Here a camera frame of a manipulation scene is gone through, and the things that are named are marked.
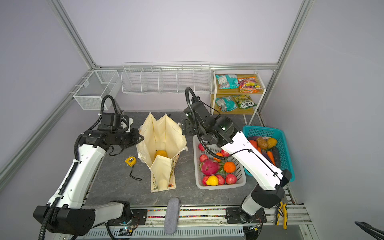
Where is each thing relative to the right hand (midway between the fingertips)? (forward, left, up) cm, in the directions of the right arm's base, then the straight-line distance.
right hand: (190, 122), depth 65 cm
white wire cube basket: (+41, +63, -7) cm, 76 cm away
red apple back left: (+7, -4, -33) cm, 34 cm away
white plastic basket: (-16, -10, -27) cm, 33 cm away
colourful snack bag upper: (+29, -32, -2) cm, 43 cm away
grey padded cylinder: (-31, +10, -34) cm, 47 cm away
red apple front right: (-13, -21, -32) cm, 40 cm away
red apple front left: (-13, -7, -31) cm, 35 cm away
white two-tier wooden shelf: (+44, -30, -20) cm, 57 cm away
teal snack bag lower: (+32, -21, -18) cm, 42 cm away
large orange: (-7, -20, -30) cm, 37 cm away
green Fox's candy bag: (+34, -34, -18) cm, 51 cm away
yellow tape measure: (-2, +39, -34) cm, 52 cm away
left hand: (-1, +24, -11) cm, 26 cm away
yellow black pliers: (-28, -46, -38) cm, 65 cm away
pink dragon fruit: (-8, -9, -28) cm, 30 cm away
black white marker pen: (+40, +21, -37) cm, 59 cm away
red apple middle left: (-1, -6, -32) cm, 32 cm away
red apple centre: (-14, -15, -32) cm, 38 cm away
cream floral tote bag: (+11, +23, -35) cm, 43 cm away
